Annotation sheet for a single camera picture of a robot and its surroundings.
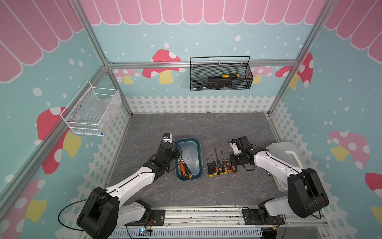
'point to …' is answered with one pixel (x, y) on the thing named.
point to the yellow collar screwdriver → (219, 165)
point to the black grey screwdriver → (187, 170)
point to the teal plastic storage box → (191, 153)
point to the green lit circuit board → (143, 232)
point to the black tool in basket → (219, 83)
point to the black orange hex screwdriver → (234, 167)
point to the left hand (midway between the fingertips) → (176, 148)
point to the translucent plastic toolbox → (287, 152)
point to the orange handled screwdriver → (182, 168)
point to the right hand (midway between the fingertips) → (232, 159)
